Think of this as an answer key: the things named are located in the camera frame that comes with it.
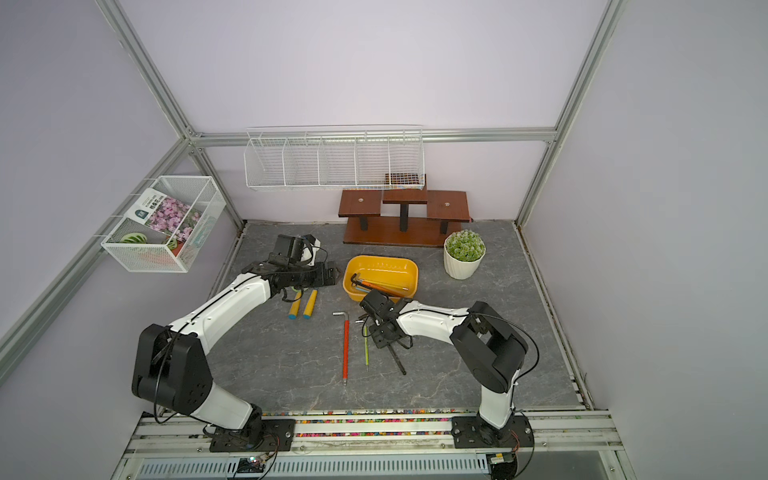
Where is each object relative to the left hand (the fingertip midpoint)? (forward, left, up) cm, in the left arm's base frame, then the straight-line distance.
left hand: (331, 276), depth 87 cm
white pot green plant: (+7, -41, -2) cm, 42 cm away
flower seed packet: (+8, +39, +20) cm, 45 cm away
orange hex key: (+4, -15, -16) cm, 22 cm away
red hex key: (-15, -3, -15) cm, 22 cm away
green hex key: (-16, -9, -15) cm, 24 cm away
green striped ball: (+2, +44, +19) cm, 48 cm away
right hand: (-12, -14, -15) cm, 24 cm away
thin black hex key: (+6, -6, -14) cm, 17 cm away
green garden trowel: (-5, +14, -13) cm, 20 cm away
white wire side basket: (-1, +38, +15) cm, 41 cm away
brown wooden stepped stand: (+30, -24, -7) cm, 39 cm away
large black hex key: (-21, -18, -14) cm, 31 cm away
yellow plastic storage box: (+9, -20, -15) cm, 26 cm away
